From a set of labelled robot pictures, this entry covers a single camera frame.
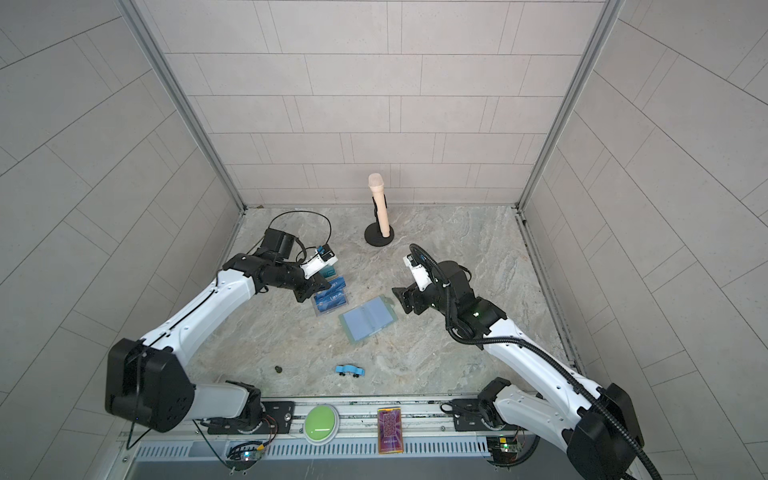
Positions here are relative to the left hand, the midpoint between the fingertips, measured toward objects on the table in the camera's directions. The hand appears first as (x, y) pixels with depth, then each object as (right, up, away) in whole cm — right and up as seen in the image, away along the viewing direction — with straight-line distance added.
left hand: (333, 279), depth 80 cm
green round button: (-1, -33, -9) cm, 35 cm away
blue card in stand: (-2, -7, +9) cm, 11 cm away
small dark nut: (-14, -23, -3) cm, 27 cm away
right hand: (+19, -1, -4) cm, 19 cm away
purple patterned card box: (+16, -34, -12) cm, 39 cm away
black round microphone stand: (+9, +12, +25) cm, 29 cm away
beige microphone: (+11, +27, +7) cm, 30 cm away
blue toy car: (+5, -23, -4) cm, 24 cm away
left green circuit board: (-16, -36, -15) cm, 42 cm away
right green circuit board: (+42, -37, -12) cm, 57 cm away
